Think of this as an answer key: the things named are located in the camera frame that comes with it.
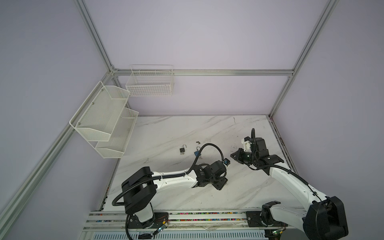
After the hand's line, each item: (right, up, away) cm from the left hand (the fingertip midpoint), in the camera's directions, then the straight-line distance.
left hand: (220, 178), depth 80 cm
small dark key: (-12, +18, +25) cm, 33 cm away
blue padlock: (-13, +11, +19) cm, 26 cm away
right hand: (+6, +13, +3) cm, 14 cm away
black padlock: (-23, +13, +21) cm, 34 cm away
